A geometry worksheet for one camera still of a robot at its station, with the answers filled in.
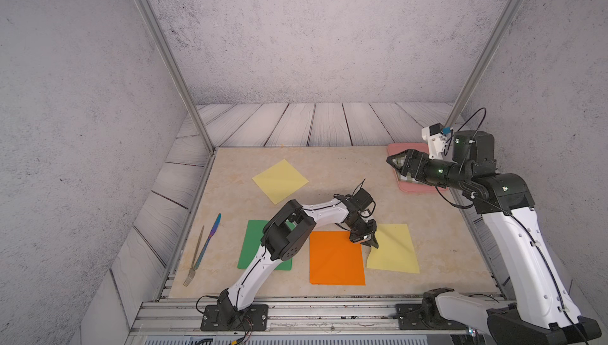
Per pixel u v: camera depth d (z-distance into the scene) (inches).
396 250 34.0
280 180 42.9
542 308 14.0
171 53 34.4
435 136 22.2
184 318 29.5
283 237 22.3
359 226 32.0
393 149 48.1
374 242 33.9
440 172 20.5
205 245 35.0
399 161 22.6
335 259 33.3
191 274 31.9
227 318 24.7
